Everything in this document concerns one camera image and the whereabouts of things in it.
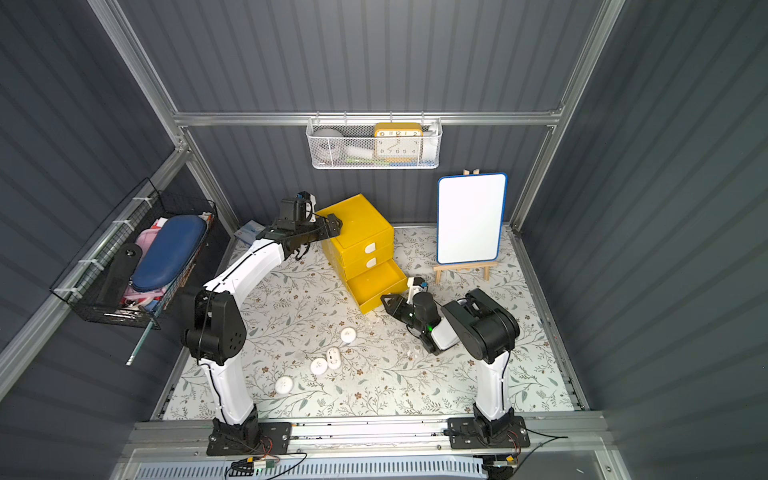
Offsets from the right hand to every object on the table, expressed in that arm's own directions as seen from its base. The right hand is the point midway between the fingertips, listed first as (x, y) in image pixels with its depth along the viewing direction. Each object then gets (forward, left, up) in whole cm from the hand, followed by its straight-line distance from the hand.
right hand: (389, 297), depth 95 cm
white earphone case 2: (-19, +16, -2) cm, 24 cm away
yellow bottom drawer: (+4, +7, 0) cm, 8 cm away
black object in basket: (-15, +57, +31) cm, 66 cm away
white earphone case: (-12, +12, -3) cm, 17 cm away
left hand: (+16, +17, +16) cm, 29 cm away
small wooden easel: (+13, -33, 0) cm, 35 cm away
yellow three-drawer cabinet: (+8, +8, +14) cm, 18 cm away
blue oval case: (-7, +51, +30) cm, 59 cm away
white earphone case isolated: (-26, +29, -3) cm, 39 cm away
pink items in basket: (-16, +56, +26) cm, 63 cm away
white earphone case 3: (-21, +20, -3) cm, 29 cm away
